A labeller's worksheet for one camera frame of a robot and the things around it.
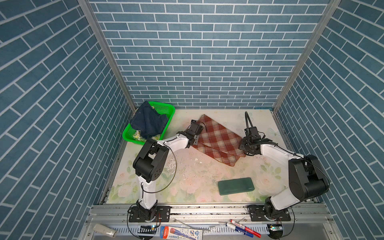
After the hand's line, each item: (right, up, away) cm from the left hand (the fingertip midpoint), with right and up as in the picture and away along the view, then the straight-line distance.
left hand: (191, 136), depth 99 cm
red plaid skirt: (+19, -5, 0) cm, 19 cm away
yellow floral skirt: (-36, +1, -1) cm, 36 cm away
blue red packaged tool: (-6, -42, -31) cm, 52 cm away
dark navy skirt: (-31, +11, +2) cm, 33 cm away
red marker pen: (+32, -42, -31) cm, 61 cm away
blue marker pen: (+24, -41, -30) cm, 56 cm away
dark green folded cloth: (+26, -26, -16) cm, 40 cm away
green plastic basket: (-24, +21, +16) cm, 36 cm away
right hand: (+33, -4, -4) cm, 33 cm away
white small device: (-37, -39, -33) cm, 63 cm away
